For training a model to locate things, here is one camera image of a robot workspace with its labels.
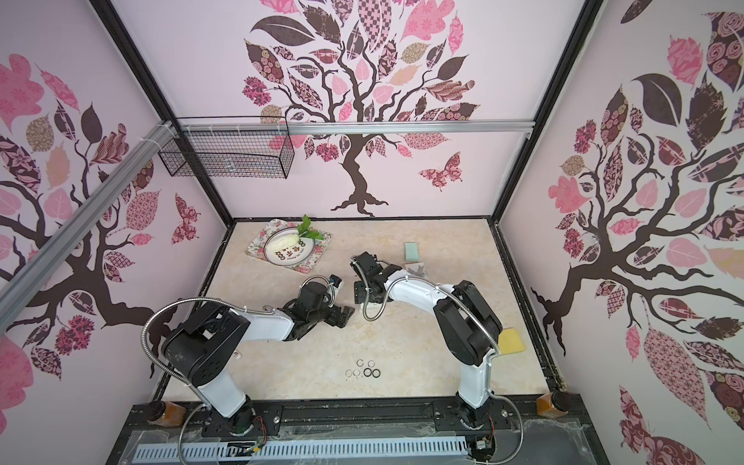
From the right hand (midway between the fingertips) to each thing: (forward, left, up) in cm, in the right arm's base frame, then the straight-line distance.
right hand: (367, 292), depth 93 cm
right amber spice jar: (-34, -46, +3) cm, 57 cm away
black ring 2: (-24, -3, -5) cm, 25 cm away
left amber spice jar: (-35, +48, +3) cm, 59 cm away
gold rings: (-24, +5, -5) cm, 25 cm away
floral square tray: (+23, +44, -3) cm, 49 cm away
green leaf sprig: (+31, +26, -1) cm, 40 cm away
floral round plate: (+19, +29, -4) cm, 35 cm away
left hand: (-3, +8, -5) cm, 10 cm away
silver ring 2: (-21, -2, -5) cm, 22 cm away
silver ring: (-21, +2, -6) cm, 22 cm away
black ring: (-24, 0, -5) cm, 25 cm away
